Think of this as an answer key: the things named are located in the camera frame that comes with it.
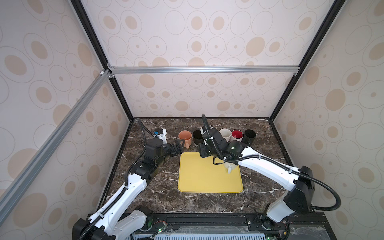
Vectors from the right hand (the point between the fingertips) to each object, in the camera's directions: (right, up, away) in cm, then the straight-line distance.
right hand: (200, 146), depth 78 cm
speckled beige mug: (+18, -13, +10) cm, 24 cm away
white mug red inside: (+26, +6, +25) cm, 36 cm away
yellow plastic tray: (0, -18, +11) cm, 21 cm away
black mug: (+33, +5, +22) cm, 40 cm away
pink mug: (+19, +7, +25) cm, 32 cm away
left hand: (-9, +3, -3) cm, 10 cm away
